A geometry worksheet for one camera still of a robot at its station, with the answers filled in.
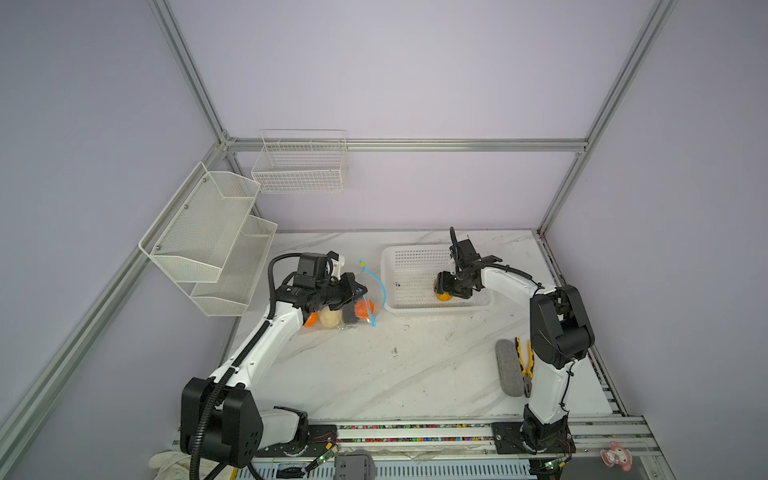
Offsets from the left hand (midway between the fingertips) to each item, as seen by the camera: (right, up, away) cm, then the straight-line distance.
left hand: (366, 291), depth 79 cm
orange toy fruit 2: (-2, -7, +9) cm, 11 cm away
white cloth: (-44, -39, -12) cm, 60 cm away
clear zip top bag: (+2, -2, +12) cm, 12 cm away
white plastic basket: (+13, +2, +26) cm, 29 cm away
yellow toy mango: (+24, -4, +15) cm, 29 cm away
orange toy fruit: (-18, -10, +12) cm, 24 cm away
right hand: (+23, -1, +17) cm, 29 cm away
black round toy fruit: (-6, -8, +11) cm, 15 cm away
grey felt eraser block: (+41, -22, +4) cm, 46 cm away
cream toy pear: (-12, -10, +11) cm, 19 cm away
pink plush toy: (+61, -38, -10) cm, 72 cm away
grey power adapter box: (-2, -41, -9) cm, 42 cm away
